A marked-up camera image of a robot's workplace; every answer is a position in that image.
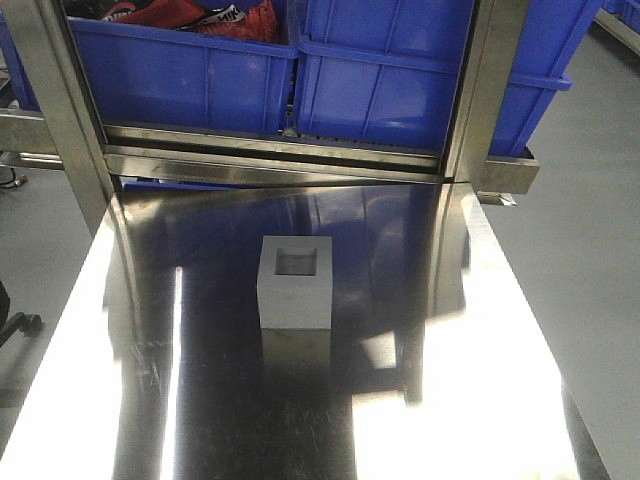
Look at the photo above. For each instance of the steel rack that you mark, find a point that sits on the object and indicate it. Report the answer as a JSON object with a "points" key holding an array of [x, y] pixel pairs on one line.
{"points": [[617, 31], [250, 167]]}

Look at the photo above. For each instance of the red crinkled bag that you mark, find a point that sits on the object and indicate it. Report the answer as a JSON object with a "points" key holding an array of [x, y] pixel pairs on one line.
{"points": [[250, 22]]}

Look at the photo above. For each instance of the grey block with square hole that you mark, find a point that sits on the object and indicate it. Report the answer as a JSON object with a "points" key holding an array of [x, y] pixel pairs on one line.
{"points": [[295, 305]]}

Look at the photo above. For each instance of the red black printed bag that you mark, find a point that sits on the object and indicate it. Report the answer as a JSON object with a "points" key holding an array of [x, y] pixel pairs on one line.
{"points": [[165, 11]]}

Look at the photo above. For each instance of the blue plastic bin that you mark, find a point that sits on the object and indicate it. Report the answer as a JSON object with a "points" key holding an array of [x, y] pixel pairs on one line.
{"points": [[375, 100], [530, 110], [17, 75], [627, 10], [150, 85]]}

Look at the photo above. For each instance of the black chair base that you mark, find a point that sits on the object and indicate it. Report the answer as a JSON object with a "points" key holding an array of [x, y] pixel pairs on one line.
{"points": [[20, 322]]}

